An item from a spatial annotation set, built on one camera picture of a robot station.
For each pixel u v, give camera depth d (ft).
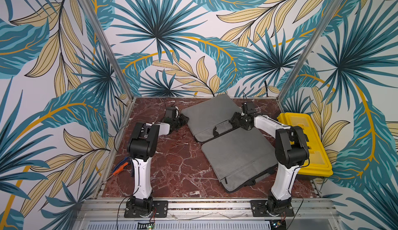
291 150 1.72
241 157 2.88
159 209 2.41
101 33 2.70
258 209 2.41
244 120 2.49
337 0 2.36
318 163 2.45
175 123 2.94
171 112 2.74
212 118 3.47
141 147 1.82
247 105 2.64
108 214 2.42
